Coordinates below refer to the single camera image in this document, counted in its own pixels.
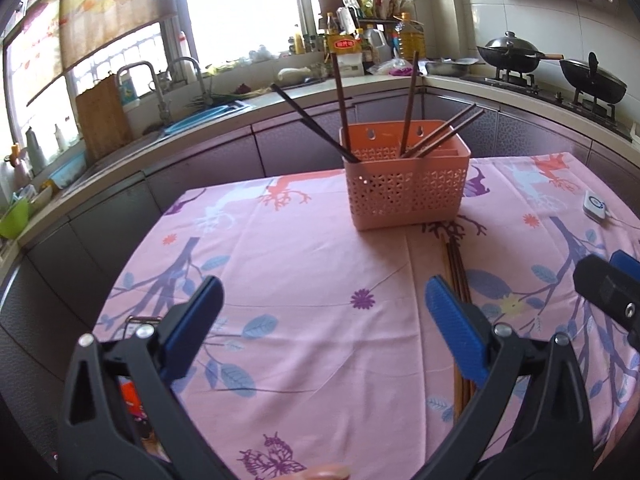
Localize brown wooden chopstick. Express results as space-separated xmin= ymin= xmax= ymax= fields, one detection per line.
xmin=445 ymin=240 xmax=475 ymax=419

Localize dark wooden chopstick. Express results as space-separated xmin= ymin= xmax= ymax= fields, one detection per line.
xmin=450 ymin=242 xmax=472 ymax=304

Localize light wooden chopstick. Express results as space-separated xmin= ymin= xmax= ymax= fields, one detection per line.
xmin=442 ymin=240 xmax=464 ymax=422

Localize reddish wooden chopstick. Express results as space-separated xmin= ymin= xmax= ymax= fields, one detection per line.
xmin=416 ymin=110 xmax=484 ymax=158

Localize black chopstick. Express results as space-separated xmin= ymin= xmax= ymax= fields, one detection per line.
xmin=400 ymin=104 xmax=476 ymax=158
xmin=270 ymin=84 xmax=360 ymax=164

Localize chrome kitchen faucet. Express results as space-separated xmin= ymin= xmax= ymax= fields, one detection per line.
xmin=116 ymin=61 xmax=172 ymax=126

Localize person's hand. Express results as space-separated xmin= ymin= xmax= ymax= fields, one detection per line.
xmin=291 ymin=465 xmax=350 ymax=480

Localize smartphone with lit screen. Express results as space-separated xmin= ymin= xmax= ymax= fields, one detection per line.
xmin=119 ymin=315 xmax=166 ymax=458

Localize small white timer device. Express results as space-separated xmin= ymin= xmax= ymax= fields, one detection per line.
xmin=582 ymin=191 xmax=608 ymax=223

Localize gas stove top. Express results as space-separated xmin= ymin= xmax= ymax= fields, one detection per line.
xmin=464 ymin=73 xmax=632 ymax=142

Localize black pan with lid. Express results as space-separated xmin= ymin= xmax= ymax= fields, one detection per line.
xmin=560 ymin=52 xmax=627 ymax=104

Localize pink floral tablecloth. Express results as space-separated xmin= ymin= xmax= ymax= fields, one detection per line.
xmin=96 ymin=153 xmax=639 ymax=479

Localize black wok with lid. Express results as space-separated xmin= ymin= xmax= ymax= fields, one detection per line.
xmin=476 ymin=30 xmax=564 ymax=74

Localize orange plastic utensil basket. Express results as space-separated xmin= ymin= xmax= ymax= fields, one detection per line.
xmin=344 ymin=120 xmax=471 ymax=231

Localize steel bowl on counter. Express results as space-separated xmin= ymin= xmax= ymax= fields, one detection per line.
xmin=425 ymin=58 xmax=478 ymax=78

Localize yellow cooking oil bottle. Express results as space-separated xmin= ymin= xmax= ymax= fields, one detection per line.
xmin=396 ymin=12 xmax=426 ymax=61

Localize wooden cutting board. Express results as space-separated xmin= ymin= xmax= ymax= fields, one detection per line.
xmin=75 ymin=75 xmax=134 ymax=162

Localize blue plastic basin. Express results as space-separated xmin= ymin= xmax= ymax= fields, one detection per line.
xmin=164 ymin=103 xmax=242 ymax=136

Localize yellow labelled food bag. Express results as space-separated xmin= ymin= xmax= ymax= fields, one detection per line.
xmin=326 ymin=35 xmax=364 ymax=77

